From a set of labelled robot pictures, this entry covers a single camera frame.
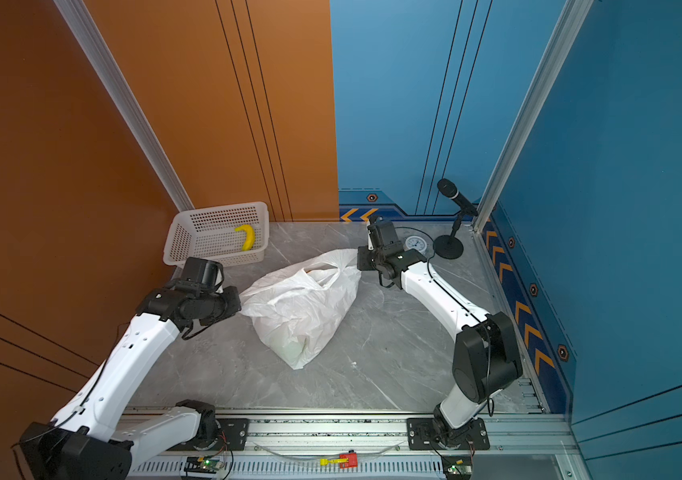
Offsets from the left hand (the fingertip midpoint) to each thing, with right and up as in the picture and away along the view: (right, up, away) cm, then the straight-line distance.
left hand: (240, 300), depth 79 cm
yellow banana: (-9, +19, +34) cm, 40 cm away
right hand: (+33, +12, +8) cm, 36 cm away
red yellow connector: (+28, -35, -10) cm, 46 cm away
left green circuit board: (-6, -38, -8) cm, 39 cm away
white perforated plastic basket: (-18, +20, +37) cm, 46 cm away
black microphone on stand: (+67, +15, +33) cm, 76 cm away
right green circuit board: (+55, -38, -8) cm, 67 cm away
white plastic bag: (+15, -3, 0) cm, 15 cm away
